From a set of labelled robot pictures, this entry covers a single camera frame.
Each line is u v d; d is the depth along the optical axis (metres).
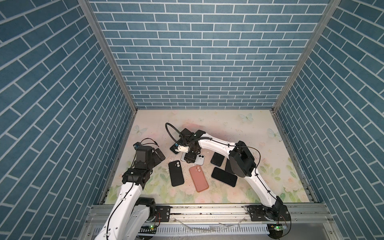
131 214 0.58
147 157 0.61
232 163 0.57
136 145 0.70
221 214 0.75
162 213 0.74
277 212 0.64
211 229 0.71
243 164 0.59
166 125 0.82
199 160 0.93
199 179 0.85
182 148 0.86
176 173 0.87
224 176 0.85
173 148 0.88
